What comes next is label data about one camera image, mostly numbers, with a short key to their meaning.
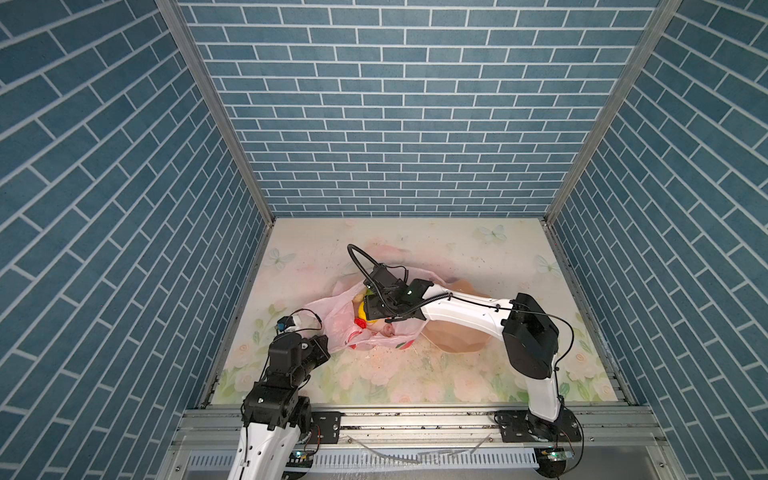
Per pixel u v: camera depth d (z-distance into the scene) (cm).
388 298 65
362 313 81
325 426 74
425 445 72
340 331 83
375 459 70
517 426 74
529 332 52
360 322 85
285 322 70
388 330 88
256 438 51
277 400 55
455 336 89
